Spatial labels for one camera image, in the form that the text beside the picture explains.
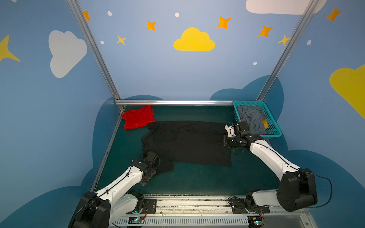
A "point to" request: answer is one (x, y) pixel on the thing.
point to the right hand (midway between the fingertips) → (222, 140)
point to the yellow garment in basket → (266, 125)
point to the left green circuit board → (136, 220)
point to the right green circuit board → (255, 222)
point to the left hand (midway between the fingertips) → (153, 175)
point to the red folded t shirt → (138, 118)
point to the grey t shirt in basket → (253, 116)
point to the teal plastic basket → (273, 129)
